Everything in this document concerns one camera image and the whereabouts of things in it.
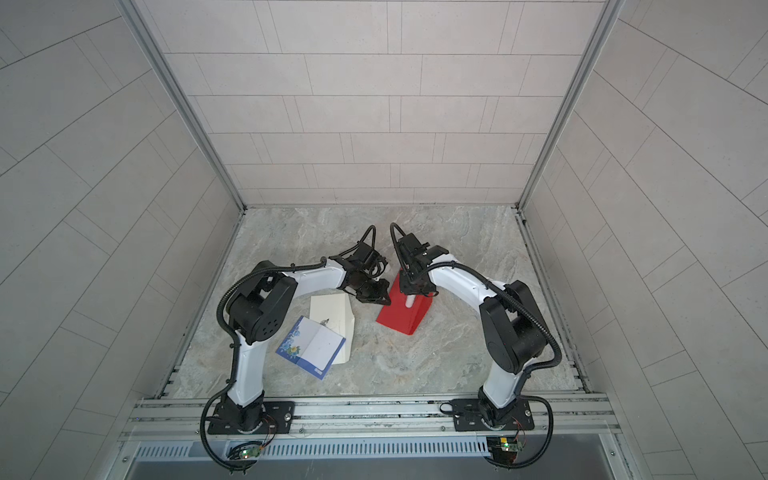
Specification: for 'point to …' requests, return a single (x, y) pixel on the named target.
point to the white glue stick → (409, 300)
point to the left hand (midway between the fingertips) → (397, 295)
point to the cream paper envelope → (335, 312)
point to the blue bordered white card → (311, 347)
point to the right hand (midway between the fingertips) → (408, 289)
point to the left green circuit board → (245, 450)
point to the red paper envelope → (400, 317)
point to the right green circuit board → (503, 448)
